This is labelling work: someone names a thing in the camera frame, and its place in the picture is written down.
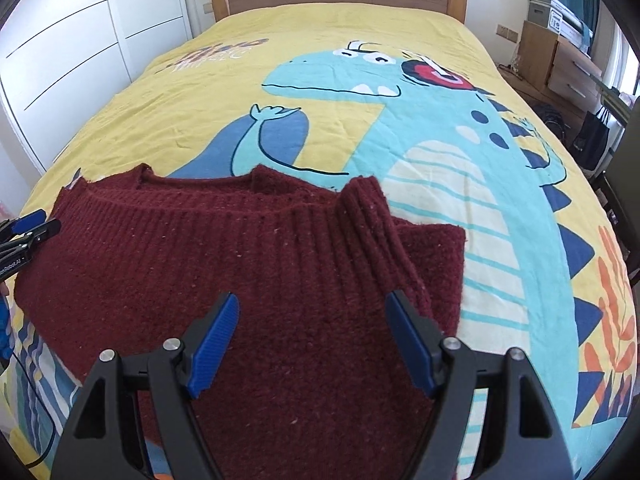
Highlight black bag on floor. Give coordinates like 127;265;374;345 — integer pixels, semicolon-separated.
570;106;624;178

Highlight wooden bedside drawer cabinet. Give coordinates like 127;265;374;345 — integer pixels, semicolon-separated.
518;21;602;112

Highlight boxes on cabinet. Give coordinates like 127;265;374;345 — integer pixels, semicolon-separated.
527;0;593;54

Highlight yellow dinosaur bed cover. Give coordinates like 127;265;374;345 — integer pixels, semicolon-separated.
2;3;637;479

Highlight maroon knitted sweater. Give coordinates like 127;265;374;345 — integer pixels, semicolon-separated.
14;165;465;479

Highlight white wardrobe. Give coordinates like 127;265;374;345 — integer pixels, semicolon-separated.
1;0;192;171

